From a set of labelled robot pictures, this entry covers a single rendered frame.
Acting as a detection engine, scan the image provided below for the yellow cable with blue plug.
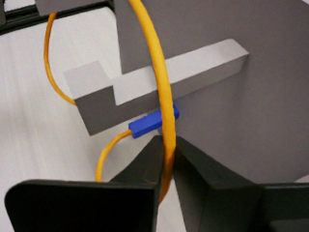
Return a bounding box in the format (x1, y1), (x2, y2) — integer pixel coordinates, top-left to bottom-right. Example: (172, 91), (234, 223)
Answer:
(43, 0), (176, 205)

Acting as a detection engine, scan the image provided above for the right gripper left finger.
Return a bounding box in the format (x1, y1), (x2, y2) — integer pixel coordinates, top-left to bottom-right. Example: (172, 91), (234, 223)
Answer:
(4, 135), (164, 232)

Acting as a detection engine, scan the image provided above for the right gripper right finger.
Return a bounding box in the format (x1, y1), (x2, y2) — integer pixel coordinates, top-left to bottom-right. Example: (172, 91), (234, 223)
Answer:
(173, 135), (309, 232)

